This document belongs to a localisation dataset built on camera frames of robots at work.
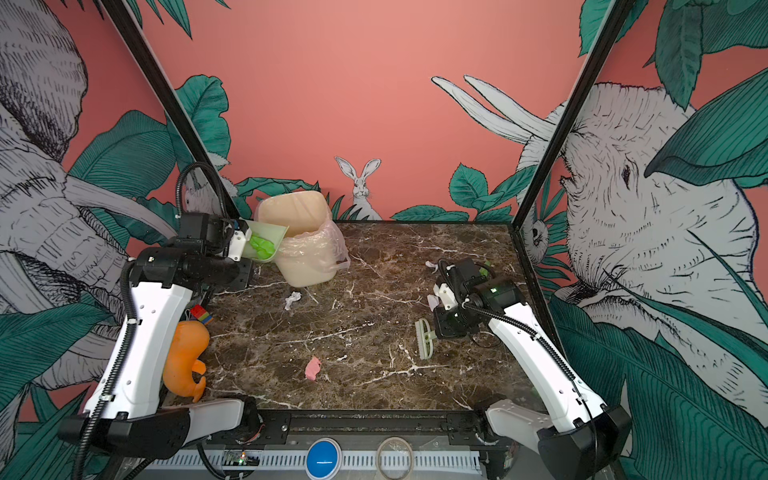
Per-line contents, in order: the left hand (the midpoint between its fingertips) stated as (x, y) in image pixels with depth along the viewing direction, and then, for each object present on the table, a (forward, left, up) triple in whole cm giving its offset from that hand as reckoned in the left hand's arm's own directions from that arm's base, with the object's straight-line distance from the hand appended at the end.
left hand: (245, 267), depth 70 cm
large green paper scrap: (+5, -3, +1) cm, 6 cm away
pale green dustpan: (+8, -6, +2) cm, 11 cm away
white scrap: (+8, -4, -29) cm, 30 cm away
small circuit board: (-35, +2, -29) cm, 46 cm away
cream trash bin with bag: (+10, -14, -6) cm, 18 cm away
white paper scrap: (+5, -49, -29) cm, 58 cm away
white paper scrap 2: (+20, -51, -29) cm, 62 cm away
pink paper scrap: (-15, -12, -29) cm, 35 cm away
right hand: (-13, -45, -10) cm, 48 cm away
